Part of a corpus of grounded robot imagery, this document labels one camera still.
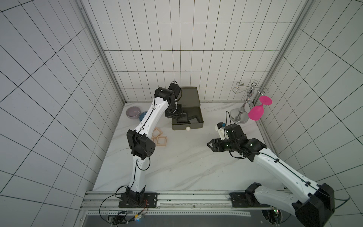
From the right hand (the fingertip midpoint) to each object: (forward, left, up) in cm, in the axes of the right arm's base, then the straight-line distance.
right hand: (207, 144), depth 77 cm
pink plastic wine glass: (+24, -33, +1) cm, 41 cm away
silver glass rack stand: (+34, -29, -15) cm, 47 cm away
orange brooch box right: (+9, +29, -15) cm, 34 cm away
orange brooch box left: (+9, +36, -13) cm, 39 cm away
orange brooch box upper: (+15, +34, -14) cm, 40 cm away
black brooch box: (+15, +11, 0) cm, 19 cm away
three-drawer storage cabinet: (+31, +11, +5) cm, 33 cm away
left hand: (+13, +18, +5) cm, 23 cm away
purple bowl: (+29, +54, -9) cm, 62 cm away
